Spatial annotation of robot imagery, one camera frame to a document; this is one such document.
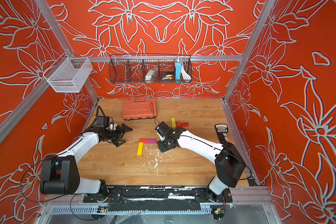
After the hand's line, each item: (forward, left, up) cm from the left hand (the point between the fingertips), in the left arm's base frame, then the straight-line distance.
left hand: (130, 133), depth 87 cm
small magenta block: (+1, -13, -10) cm, 17 cm away
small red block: (+1, -7, -10) cm, 12 cm away
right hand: (-8, -20, -1) cm, 21 cm away
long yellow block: (-6, -6, -10) cm, 13 cm away
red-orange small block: (+15, -31, -8) cm, 35 cm away
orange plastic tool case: (+26, 0, -5) cm, 26 cm away
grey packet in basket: (+33, -11, +21) cm, 41 cm away
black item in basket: (+32, -22, +22) cm, 45 cm away
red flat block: (+15, -36, -8) cm, 40 cm away
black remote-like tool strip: (+12, -62, -8) cm, 64 cm away
